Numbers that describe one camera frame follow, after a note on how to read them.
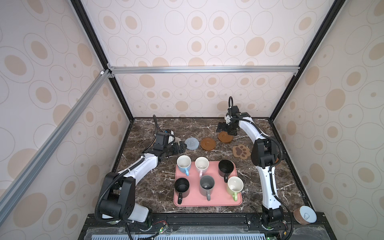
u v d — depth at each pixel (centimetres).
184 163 90
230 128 90
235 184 81
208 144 104
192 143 104
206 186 84
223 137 108
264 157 65
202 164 89
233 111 85
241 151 100
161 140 69
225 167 86
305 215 71
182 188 83
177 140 107
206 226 73
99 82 81
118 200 42
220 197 83
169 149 76
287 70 92
